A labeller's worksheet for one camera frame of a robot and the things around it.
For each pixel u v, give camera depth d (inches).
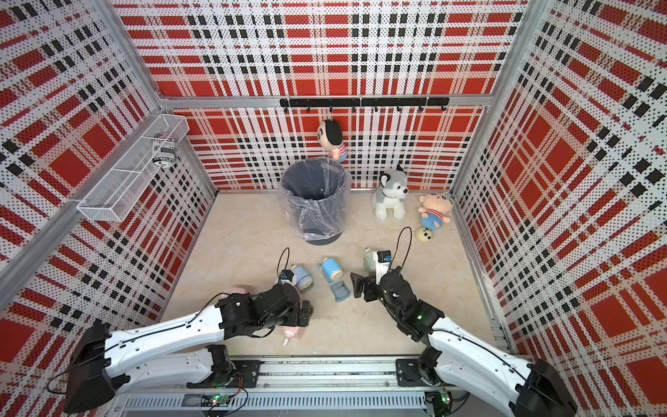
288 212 34.9
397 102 35.6
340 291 35.7
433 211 41.1
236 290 32.2
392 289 22.7
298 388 28.5
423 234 39.9
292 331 29.6
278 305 22.3
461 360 19.4
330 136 35.9
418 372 25.9
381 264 26.8
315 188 39.6
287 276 27.8
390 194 39.9
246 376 29.0
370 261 35.8
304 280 33.1
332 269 35.2
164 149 30.8
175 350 18.9
